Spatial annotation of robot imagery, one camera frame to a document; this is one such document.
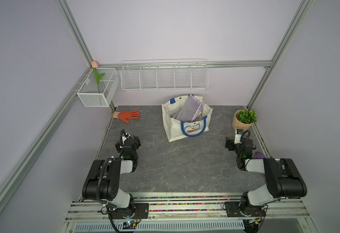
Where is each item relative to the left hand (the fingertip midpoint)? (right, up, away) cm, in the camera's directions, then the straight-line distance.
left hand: (127, 138), depth 92 cm
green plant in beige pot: (+77, +12, +5) cm, 78 cm away
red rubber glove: (-10, +16, +24) cm, 30 cm away
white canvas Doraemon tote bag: (+31, +6, -1) cm, 32 cm away
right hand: (+69, +1, +3) cm, 69 cm away
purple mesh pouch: (+42, +18, +4) cm, 46 cm away
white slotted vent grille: (+43, -40, -21) cm, 63 cm away
